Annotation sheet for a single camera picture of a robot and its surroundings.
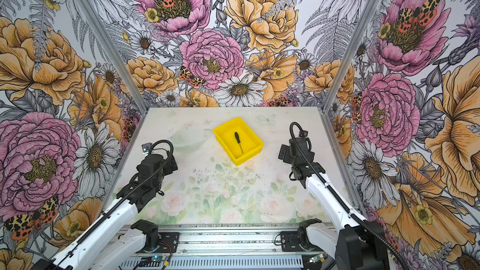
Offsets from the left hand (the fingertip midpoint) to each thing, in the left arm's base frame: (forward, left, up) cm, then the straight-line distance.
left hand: (161, 164), depth 82 cm
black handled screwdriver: (+21, -33, -12) cm, 41 cm away
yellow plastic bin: (+19, -40, -13) cm, 46 cm away
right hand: (+4, -58, 0) cm, 58 cm away
